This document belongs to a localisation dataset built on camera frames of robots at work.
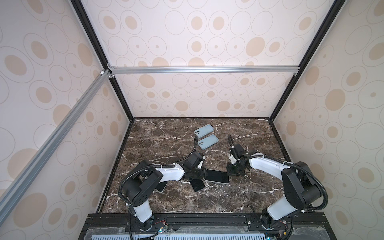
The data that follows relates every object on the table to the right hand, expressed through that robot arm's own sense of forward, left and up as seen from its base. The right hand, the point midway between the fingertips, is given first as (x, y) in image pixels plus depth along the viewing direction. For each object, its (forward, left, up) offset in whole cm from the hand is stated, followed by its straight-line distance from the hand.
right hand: (228, 174), depth 91 cm
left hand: (-1, +11, +3) cm, 11 cm away
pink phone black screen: (-1, +7, 0) cm, 7 cm away
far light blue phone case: (+35, +13, 0) cm, 37 cm away
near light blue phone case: (+25, +11, 0) cm, 27 cm away
